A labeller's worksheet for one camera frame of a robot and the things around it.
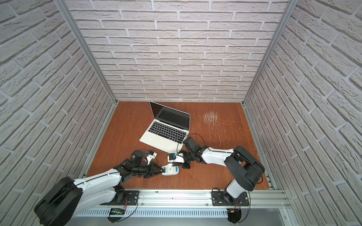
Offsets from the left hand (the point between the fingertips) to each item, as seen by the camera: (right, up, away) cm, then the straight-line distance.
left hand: (163, 168), depth 80 cm
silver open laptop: (+1, +20, +21) cm, 29 cm away
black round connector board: (+38, -20, -10) cm, 44 cm away
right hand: (+5, +1, +3) cm, 6 cm away
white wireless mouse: (+4, -2, +1) cm, 5 cm away
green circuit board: (-23, -20, -8) cm, 31 cm away
